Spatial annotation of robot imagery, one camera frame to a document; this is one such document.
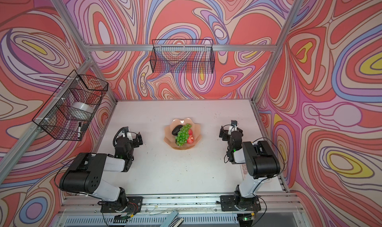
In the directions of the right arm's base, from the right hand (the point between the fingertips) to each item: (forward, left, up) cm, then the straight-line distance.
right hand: (229, 129), depth 96 cm
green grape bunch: (-7, +30, +6) cm, 32 cm away
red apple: (0, +26, -2) cm, 26 cm away
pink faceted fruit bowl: (-5, +39, -2) cm, 40 cm away
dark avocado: (0, +35, +1) cm, 35 cm away
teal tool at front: (-47, +35, -3) cm, 59 cm away
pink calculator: (-25, -5, -5) cm, 26 cm away
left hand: (-2, +62, +3) cm, 62 cm away
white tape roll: (-6, +78, +29) cm, 83 cm away
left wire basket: (-10, +88, +28) cm, 93 cm away
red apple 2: (-7, +26, +1) cm, 27 cm away
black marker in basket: (-12, +80, +21) cm, 84 cm away
